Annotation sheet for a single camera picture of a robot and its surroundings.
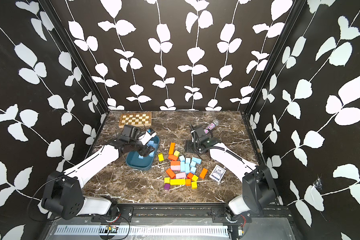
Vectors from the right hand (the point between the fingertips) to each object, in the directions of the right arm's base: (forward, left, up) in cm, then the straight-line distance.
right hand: (186, 145), depth 85 cm
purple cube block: (-20, +11, -12) cm, 26 cm away
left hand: (+1, +21, +1) cm, 21 cm away
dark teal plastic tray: (-3, +34, -13) cm, 37 cm away
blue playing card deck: (-12, -19, -12) cm, 25 cm away
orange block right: (-11, -11, -13) cm, 20 cm away
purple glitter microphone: (+22, -18, -9) cm, 30 cm away
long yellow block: (-17, +5, -13) cm, 22 cm away
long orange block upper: (+8, +9, -13) cm, 18 cm away
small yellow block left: (-2, +16, -12) cm, 20 cm away
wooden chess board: (+28, +39, -10) cm, 49 cm away
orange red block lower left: (-13, +9, -11) cm, 19 cm away
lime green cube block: (+1, +6, -12) cm, 13 cm away
